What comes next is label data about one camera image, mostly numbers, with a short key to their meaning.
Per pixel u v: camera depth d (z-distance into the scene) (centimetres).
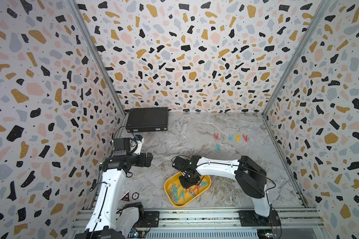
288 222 74
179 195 81
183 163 69
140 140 70
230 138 106
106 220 39
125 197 81
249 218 74
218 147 100
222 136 106
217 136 107
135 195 81
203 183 84
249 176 52
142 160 69
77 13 71
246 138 107
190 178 73
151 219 73
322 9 72
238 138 106
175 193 82
